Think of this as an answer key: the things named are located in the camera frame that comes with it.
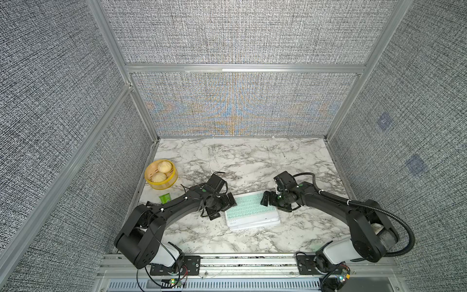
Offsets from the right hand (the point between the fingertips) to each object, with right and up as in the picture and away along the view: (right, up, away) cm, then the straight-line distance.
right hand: (267, 200), depth 87 cm
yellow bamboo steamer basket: (-49, +11, +8) cm, 51 cm away
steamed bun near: (-55, +10, +8) cm, 57 cm away
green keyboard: (-9, -4, -2) cm, 10 cm away
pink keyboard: (-9, -9, -5) cm, 13 cm away
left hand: (-16, -2, -3) cm, 17 cm away
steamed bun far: (-53, +16, +10) cm, 57 cm away
